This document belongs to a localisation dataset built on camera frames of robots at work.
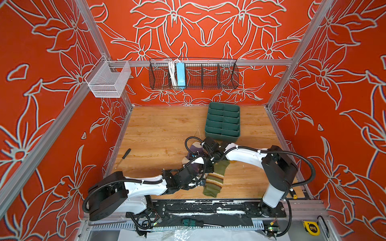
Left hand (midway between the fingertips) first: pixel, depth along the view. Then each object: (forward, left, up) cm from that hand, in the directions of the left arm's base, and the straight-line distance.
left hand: (190, 172), depth 84 cm
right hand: (+2, -4, +2) cm, 5 cm away
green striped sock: (-4, -14, 0) cm, 14 cm away
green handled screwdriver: (-24, -4, +1) cm, 24 cm away
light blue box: (+48, +8, +34) cm, 59 cm away
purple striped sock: (+14, -3, +1) cm, 15 cm away
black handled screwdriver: (+9, +41, 0) cm, 42 cm away
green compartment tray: (+34, -21, +6) cm, 40 cm away
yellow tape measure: (-23, -57, +1) cm, 62 cm away
